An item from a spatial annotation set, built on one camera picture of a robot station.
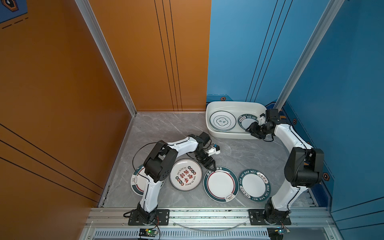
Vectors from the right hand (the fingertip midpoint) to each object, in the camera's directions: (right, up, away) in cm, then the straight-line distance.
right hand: (247, 130), depth 93 cm
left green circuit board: (-55, -48, -22) cm, 76 cm away
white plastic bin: (+1, +17, +27) cm, 32 cm away
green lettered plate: (+6, +7, +21) cm, 23 cm away
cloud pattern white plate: (-12, +7, +19) cm, 24 cm away
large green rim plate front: (-18, -31, -10) cm, 37 cm away
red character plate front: (-38, -26, -6) cm, 46 cm away
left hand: (-23, -22, -4) cm, 32 cm away
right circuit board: (+6, -48, -23) cm, 53 cm away
